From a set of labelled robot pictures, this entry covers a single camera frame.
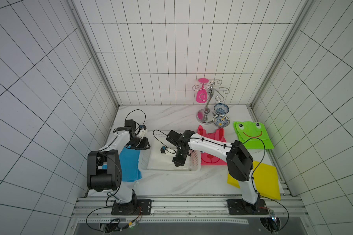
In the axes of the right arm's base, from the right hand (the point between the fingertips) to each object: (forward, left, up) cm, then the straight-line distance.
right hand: (173, 165), depth 83 cm
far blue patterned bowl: (+50, -34, -3) cm, 61 cm away
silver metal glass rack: (+42, -21, -3) cm, 47 cm away
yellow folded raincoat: (-3, -53, -5) cm, 54 cm away
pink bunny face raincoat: (+25, -30, -3) cm, 39 cm away
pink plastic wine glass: (+53, -18, +7) cm, 57 cm away
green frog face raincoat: (+27, -54, -5) cm, 61 cm away
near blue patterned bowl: (+38, -33, -3) cm, 50 cm away
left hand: (+9, +18, +1) cm, 20 cm away
